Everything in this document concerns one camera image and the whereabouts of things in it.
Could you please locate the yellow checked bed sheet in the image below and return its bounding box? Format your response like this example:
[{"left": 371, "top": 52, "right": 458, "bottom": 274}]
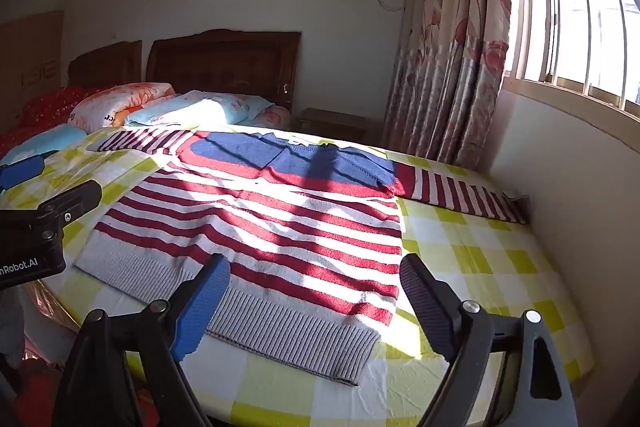
[{"left": 0, "top": 122, "right": 596, "bottom": 427}]

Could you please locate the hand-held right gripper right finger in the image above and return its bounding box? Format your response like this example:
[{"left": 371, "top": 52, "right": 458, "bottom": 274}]
[{"left": 399, "top": 253, "right": 581, "bottom": 427}]

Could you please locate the red patterned blanket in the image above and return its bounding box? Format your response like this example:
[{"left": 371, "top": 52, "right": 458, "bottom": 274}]
[{"left": 0, "top": 86, "right": 108, "bottom": 158}]

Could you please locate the barred window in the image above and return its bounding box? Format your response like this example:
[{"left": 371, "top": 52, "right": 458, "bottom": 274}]
[{"left": 502, "top": 0, "right": 640, "bottom": 122}]

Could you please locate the wooden nightstand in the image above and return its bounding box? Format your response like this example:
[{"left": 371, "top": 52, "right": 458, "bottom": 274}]
[{"left": 295, "top": 108, "right": 371, "bottom": 142}]

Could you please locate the large dark wooden headboard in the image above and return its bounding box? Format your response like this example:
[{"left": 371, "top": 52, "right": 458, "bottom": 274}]
[{"left": 145, "top": 29, "right": 302, "bottom": 112}]

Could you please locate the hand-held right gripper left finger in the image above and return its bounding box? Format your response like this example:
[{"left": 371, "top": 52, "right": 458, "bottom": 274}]
[{"left": 52, "top": 253, "right": 232, "bottom": 427}]

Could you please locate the light wooden wardrobe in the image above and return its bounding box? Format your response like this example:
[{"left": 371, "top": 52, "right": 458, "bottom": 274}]
[{"left": 0, "top": 10, "right": 65, "bottom": 128}]

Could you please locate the small dark wooden headboard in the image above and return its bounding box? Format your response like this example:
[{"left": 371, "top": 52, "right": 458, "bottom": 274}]
[{"left": 66, "top": 39, "right": 143, "bottom": 90}]

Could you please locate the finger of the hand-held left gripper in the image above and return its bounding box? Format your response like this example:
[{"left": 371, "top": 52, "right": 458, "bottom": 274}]
[
  {"left": 37, "top": 179, "right": 103, "bottom": 228},
  {"left": 0, "top": 155, "right": 46, "bottom": 192}
]

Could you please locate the light blue floral quilt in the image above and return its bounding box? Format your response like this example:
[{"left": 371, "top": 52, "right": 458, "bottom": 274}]
[{"left": 124, "top": 90, "right": 291, "bottom": 130}]

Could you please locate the red white striped knit sweater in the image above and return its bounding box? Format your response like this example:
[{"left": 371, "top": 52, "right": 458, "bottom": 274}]
[{"left": 72, "top": 127, "right": 531, "bottom": 388}]

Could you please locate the plain light blue pillow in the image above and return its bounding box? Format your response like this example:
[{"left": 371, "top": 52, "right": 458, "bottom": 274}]
[{"left": 0, "top": 124, "right": 88, "bottom": 165}]

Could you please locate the pink floral curtain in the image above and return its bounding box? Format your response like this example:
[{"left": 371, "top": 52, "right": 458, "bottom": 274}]
[{"left": 382, "top": 0, "right": 513, "bottom": 168}]

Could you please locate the orange floral pillow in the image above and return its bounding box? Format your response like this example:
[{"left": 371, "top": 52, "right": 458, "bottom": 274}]
[{"left": 67, "top": 82, "right": 176, "bottom": 132}]

